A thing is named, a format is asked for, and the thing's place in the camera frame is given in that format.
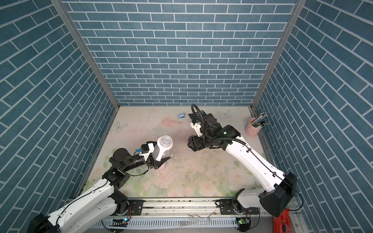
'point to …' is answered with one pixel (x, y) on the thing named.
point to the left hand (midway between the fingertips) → (169, 152)
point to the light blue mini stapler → (181, 115)
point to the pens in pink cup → (259, 122)
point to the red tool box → (282, 224)
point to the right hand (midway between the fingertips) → (195, 143)
